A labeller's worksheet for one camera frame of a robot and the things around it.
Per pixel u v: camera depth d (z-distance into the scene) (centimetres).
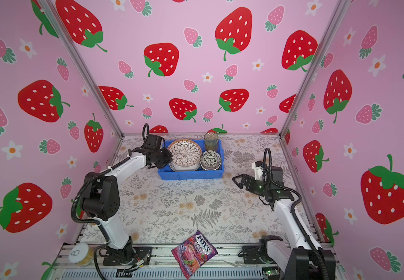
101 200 49
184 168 98
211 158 98
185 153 101
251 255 73
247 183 72
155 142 76
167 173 95
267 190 63
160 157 84
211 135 101
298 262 39
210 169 93
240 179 74
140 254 75
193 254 73
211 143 104
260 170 75
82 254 70
